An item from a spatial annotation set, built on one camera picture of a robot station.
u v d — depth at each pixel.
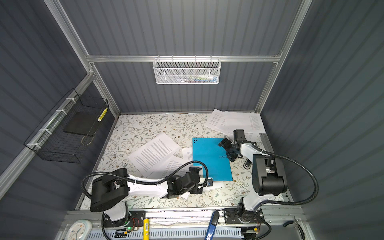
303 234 0.69
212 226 0.69
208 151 1.00
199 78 0.93
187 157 0.96
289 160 0.44
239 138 0.76
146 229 0.69
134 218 0.72
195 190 0.71
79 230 0.69
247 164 0.89
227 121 1.18
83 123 0.75
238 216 0.73
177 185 0.63
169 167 0.91
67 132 0.73
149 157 0.96
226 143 0.88
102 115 0.81
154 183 0.55
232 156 0.85
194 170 0.76
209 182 0.69
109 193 0.45
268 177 0.47
